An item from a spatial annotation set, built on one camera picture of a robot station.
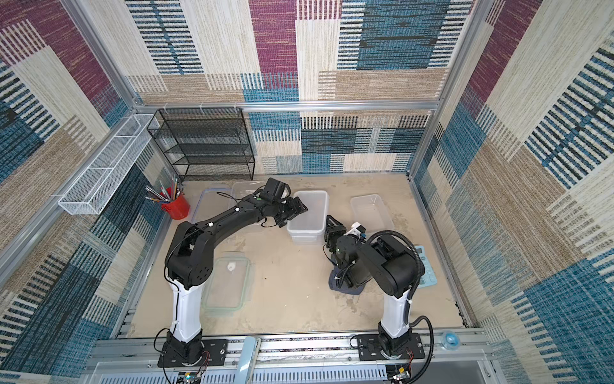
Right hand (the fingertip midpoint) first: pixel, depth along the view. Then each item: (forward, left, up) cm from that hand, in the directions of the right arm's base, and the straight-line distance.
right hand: (325, 217), depth 92 cm
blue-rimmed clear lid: (+18, +51, -12) cm, 56 cm away
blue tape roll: (-39, -37, -12) cm, 55 cm away
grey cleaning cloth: (-23, -2, -8) cm, 24 cm away
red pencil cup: (+8, +61, -4) cm, 62 cm away
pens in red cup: (+13, +66, 0) cm, 68 cm away
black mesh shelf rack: (+37, +53, +7) cm, 65 cm away
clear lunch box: (-5, +6, +1) cm, 8 cm away
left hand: (+2, +8, -2) cm, 8 cm away
